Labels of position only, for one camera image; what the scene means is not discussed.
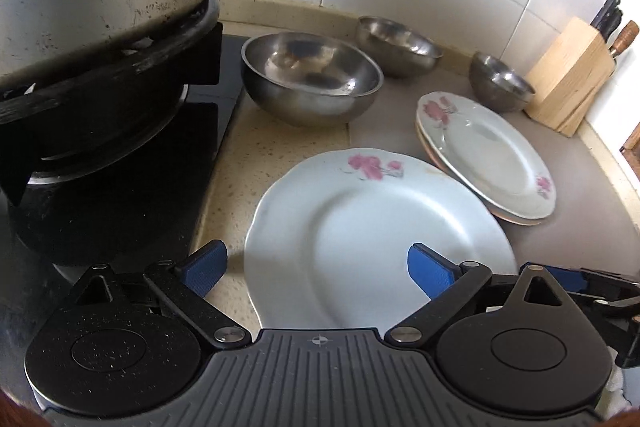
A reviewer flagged black gas stove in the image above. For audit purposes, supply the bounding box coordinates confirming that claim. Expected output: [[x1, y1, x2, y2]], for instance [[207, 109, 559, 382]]
[[1, 0, 242, 291]]

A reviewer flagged steel bowl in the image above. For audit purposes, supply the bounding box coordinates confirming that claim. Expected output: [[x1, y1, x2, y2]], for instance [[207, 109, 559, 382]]
[[355, 16, 444, 78], [240, 31, 384, 128], [469, 52, 536, 113]]

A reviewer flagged wooden window frame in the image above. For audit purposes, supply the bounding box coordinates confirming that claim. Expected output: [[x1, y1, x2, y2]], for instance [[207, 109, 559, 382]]
[[620, 124, 640, 179]]

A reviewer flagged steel bowl by knife block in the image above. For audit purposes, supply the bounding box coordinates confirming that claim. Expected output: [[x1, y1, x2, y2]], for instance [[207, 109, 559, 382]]
[[469, 52, 536, 113]]

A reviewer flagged wooden knife block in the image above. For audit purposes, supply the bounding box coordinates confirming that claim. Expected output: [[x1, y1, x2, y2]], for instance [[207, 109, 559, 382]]
[[525, 17, 615, 138]]

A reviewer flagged white plate with multicolour flowers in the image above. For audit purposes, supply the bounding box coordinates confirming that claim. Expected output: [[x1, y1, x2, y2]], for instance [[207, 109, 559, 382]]
[[413, 120, 544, 228]]

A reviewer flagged large white floral plate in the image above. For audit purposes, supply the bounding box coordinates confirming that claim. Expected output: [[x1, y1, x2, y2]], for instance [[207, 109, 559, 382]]
[[416, 91, 556, 220]]

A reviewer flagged black knife handle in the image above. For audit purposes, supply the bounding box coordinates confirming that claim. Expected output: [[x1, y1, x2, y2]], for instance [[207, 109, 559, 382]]
[[590, 0, 620, 31], [601, 8, 623, 41]]

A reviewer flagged brown wooden knife handle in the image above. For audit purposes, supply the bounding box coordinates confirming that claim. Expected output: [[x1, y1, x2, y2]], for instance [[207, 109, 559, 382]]
[[608, 20, 639, 60]]

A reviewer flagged small white floral plate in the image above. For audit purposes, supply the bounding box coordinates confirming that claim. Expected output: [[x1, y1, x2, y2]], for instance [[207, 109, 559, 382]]
[[244, 148, 518, 333]]

